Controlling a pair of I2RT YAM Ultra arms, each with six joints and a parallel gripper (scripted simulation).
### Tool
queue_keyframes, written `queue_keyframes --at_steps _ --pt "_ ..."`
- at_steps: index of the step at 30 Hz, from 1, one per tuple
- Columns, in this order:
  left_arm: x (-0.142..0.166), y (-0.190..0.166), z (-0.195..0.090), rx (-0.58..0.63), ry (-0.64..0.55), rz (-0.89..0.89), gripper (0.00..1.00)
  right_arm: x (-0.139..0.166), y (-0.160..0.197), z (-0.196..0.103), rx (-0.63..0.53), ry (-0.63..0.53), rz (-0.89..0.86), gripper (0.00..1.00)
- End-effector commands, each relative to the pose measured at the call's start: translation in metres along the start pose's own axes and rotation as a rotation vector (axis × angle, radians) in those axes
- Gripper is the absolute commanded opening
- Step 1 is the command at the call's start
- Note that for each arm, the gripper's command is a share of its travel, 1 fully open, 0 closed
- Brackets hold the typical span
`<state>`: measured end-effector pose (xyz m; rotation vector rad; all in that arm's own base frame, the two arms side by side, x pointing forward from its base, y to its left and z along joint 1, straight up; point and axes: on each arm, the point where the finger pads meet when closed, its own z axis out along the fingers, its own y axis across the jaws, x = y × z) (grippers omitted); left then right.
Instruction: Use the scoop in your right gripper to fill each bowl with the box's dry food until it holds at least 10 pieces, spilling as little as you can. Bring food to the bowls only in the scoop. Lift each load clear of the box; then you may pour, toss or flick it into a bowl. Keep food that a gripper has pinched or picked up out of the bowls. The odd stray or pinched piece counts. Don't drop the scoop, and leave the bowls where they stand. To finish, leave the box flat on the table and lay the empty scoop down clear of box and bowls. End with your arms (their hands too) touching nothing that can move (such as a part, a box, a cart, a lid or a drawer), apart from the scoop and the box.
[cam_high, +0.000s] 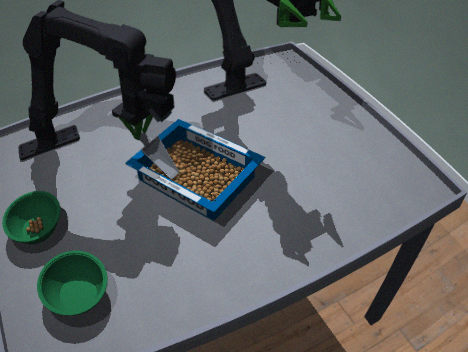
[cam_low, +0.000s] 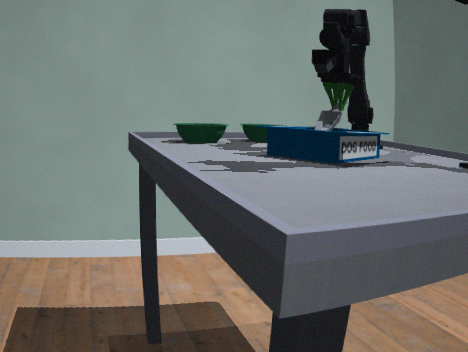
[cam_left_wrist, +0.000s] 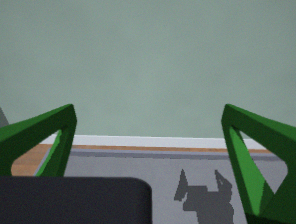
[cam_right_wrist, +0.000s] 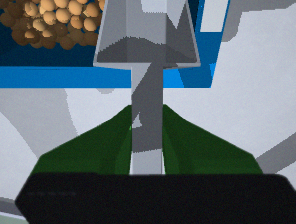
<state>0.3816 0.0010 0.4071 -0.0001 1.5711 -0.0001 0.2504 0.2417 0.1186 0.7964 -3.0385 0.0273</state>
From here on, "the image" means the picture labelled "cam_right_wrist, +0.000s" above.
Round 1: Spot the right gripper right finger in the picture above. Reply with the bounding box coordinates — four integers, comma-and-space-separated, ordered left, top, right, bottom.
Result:
162, 104, 264, 174

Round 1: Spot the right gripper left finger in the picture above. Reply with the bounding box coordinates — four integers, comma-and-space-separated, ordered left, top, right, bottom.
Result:
28, 105, 132, 177

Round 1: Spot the blue dog food box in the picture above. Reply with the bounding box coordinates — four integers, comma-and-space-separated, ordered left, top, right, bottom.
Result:
0, 0, 230, 88

